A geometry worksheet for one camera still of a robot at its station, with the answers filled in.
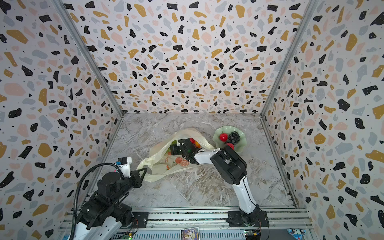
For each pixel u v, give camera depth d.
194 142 0.76
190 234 0.69
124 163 0.63
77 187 0.50
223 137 1.02
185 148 0.76
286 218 0.76
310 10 0.72
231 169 0.54
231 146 0.95
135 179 0.63
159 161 0.76
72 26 0.75
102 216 0.50
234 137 1.00
